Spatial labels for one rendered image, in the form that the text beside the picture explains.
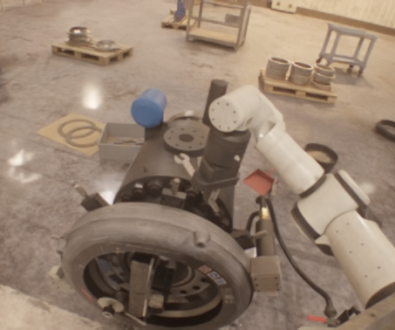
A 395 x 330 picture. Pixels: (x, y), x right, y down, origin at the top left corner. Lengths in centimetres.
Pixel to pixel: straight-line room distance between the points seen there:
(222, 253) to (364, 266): 54
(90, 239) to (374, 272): 80
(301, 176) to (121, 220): 58
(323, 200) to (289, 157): 10
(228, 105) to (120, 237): 56
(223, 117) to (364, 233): 31
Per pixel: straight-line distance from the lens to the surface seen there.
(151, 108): 144
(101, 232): 95
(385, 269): 48
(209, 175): 63
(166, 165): 124
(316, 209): 54
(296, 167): 55
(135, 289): 112
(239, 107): 52
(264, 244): 113
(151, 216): 89
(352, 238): 51
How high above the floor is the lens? 164
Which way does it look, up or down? 37 degrees down
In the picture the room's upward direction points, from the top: 9 degrees clockwise
